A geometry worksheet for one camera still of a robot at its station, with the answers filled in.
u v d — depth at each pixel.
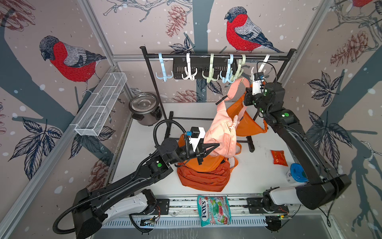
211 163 0.81
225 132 0.54
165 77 0.69
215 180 0.76
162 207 0.73
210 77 0.69
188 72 0.68
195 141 0.51
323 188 0.38
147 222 0.71
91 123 0.71
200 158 0.51
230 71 0.65
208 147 0.54
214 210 0.70
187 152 0.54
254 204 0.73
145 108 0.98
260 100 0.58
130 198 0.58
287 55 0.60
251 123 0.87
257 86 0.60
